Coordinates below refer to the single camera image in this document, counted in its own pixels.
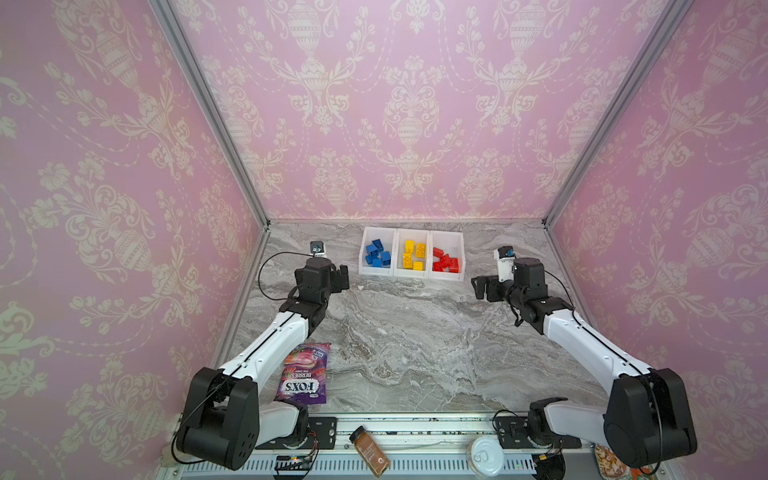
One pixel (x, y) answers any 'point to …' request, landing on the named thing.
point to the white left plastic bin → (386, 235)
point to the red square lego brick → (444, 262)
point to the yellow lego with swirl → (410, 246)
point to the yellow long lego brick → (407, 260)
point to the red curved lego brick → (438, 252)
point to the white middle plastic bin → (419, 236)
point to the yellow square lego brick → (418, 265)
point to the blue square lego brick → (386, 258)
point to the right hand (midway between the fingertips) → (489, 276)
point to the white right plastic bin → (452, 244)
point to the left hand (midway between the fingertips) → (329, 267)
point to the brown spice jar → (377, 461)
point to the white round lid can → (485, 456)
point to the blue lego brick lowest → (369, 259)
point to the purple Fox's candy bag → (303, 378)
